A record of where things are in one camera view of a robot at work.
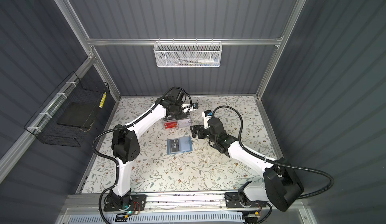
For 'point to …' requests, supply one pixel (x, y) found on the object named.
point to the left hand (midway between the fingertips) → (184, 110)
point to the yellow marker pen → (102, 102)
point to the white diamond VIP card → (183, 123)
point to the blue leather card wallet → (182, 144)
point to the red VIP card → (170, 124)
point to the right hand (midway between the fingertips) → (198, 127)
